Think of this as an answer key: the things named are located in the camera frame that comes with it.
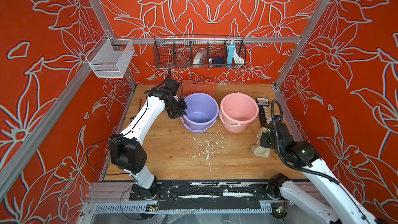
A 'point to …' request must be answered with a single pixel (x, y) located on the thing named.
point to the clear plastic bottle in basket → (199, 58)
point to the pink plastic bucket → (237, 111)
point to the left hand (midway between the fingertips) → (187, 111)
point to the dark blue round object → (218, 61)
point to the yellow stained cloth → (259, 150)
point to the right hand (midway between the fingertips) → (261, 134)
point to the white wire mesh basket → (112, 58)
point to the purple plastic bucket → (202, 112)
